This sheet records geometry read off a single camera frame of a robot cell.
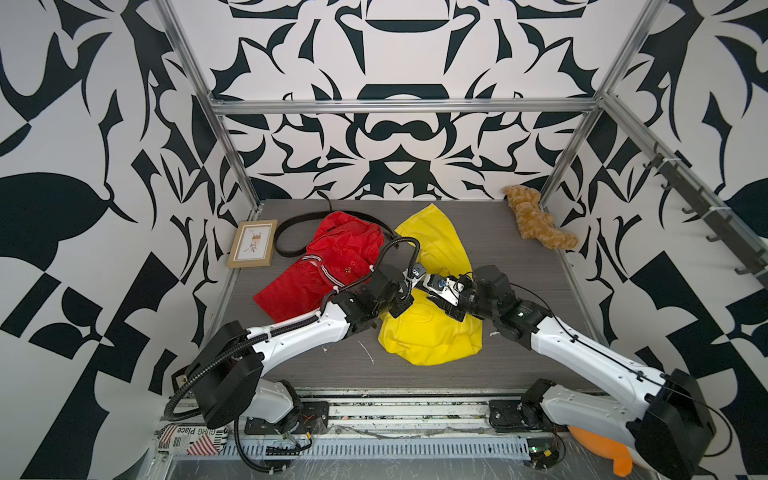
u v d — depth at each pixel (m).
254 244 1.06
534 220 1.05
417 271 0.69
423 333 0.82
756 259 0.50
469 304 0.66
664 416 0.39
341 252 0.94
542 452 0.71
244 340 0.45
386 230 1.11
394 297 0.65
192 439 0.69
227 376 0.42
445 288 0.65
